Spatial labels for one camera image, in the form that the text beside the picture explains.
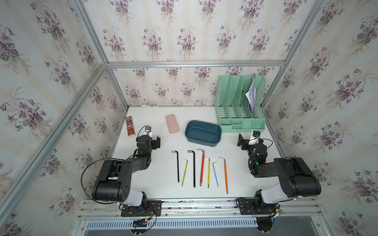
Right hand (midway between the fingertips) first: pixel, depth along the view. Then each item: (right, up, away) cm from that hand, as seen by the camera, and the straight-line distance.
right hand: (249, 135), depth 90 cm
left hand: (-63, -1, +3) cm, 63 cm away
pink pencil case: (-50, +6, +18) cm, 54 cm away
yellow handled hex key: (-26, -21, -4) cm, 34 cm away
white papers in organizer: (+1, +25, +1) cm, 25 cm away
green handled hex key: (-40, -22, -4) cm, 46 cm away
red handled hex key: (-30, -19, -2) cm, 35 cm away
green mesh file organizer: (-1, +21, +32) cm, 38 cm away
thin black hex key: (-47, -11, +3) cm, 48 cm away
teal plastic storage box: (-28, 0, +12) cm, 31 cm away
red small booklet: (-81, +4, +15) cm, 82 cm away
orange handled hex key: (-16, -22, -5) cm, 28 cm away
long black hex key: (-35, -19, -3) cm, 40 cm away
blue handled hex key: (-22, -25, -7) cm, 34 cm away
